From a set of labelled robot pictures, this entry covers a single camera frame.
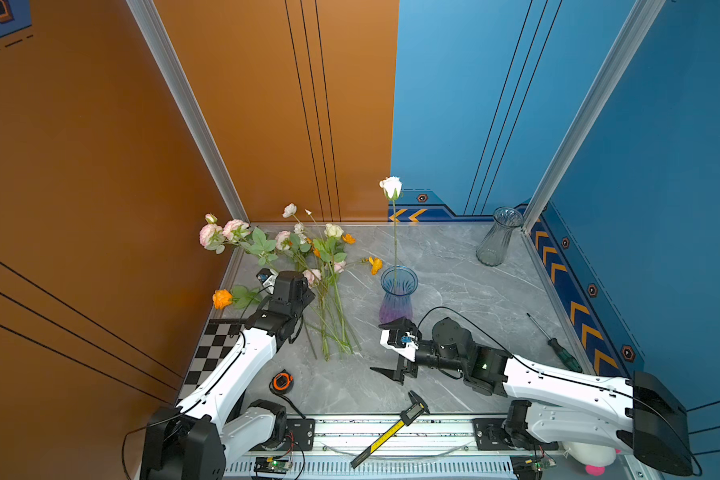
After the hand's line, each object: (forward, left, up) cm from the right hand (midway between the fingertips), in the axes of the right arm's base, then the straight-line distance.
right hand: (376, 345), depth 70 cm
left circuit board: (-21, +25, -19) cm, 38 cm away
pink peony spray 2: (+43, +32, -10) cm, 55 cm away
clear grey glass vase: (+43, -43, -15) cm, 62 cm away
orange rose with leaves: (+23, +43, -14) cm, 51 cm away
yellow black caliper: (-11, -8, -18) cm, 23 cm away
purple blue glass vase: (+19, -7, -2) cm, 20 cm away
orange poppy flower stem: (+37, 0, -16) cm, 40 cm away
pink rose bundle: (+18, +15, -17) cm, 29 cm away
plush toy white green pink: (-21, -48, -14) cm, 54 cm away
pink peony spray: (+30, +46, +7) cm, 55 cm away
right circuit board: (-22, -36, -21) cm, 47 cm away
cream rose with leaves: (+38, +15, -10) cm, 42 cm away
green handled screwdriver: (+2, -54, -17) cm, 57 cm away
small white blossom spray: (+51, +30, -3) cm, 60 cm away
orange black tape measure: (-4, +25, -15) cm, 30 cm away
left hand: (+19, +20, -3) cm, 28 cm away
